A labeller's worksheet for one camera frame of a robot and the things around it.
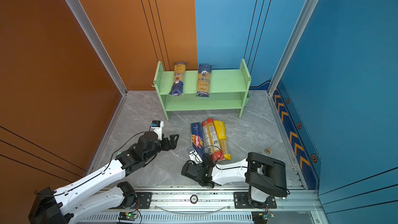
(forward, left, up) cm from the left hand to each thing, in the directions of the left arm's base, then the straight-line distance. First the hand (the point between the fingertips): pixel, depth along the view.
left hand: (173, 134), depth 79 cm
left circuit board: (-33, +19, -17) cm, 42 cm away
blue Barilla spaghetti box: (+3, -12, -11) cm, 17 cm away
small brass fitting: (-2, -53, -14) cm, 54 cm away
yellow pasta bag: (+9, -27, -12) cm, 31 cm away
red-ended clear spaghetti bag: (+2, -21, -11) cm, 24 cm away
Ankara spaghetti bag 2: (+26, -15, +15) cm, 34 cm away
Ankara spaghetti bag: (+29, -2, +15) cm, 32 cm away
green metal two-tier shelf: (+20, -29, +12) cm, 37 cm away
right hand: (-9, -11, -14) cm, 20 cm away
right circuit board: (-33, -43, -15) cm, 56 cm away
